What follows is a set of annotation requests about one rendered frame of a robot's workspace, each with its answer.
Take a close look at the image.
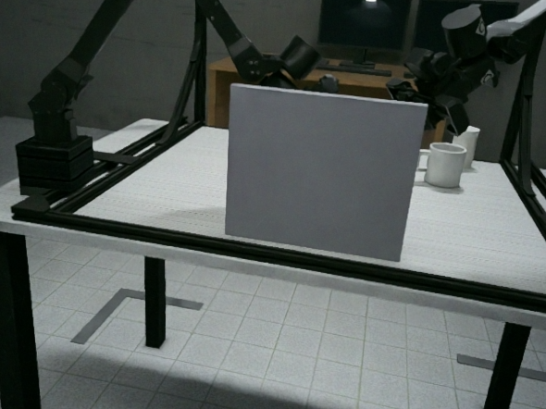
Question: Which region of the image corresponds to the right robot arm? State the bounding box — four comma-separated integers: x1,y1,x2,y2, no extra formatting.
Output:
28,0,340,146

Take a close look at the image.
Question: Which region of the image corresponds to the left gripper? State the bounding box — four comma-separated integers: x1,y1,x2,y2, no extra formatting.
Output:
386,66,471,137

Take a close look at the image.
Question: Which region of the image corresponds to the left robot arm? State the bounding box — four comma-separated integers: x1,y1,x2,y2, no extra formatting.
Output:
403,0,546,92

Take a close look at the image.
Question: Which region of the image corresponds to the white mug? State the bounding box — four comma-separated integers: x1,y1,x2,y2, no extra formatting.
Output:
416,143,466,188

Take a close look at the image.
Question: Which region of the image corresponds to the white cylinder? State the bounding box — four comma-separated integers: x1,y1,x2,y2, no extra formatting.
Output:
453,126,480,168

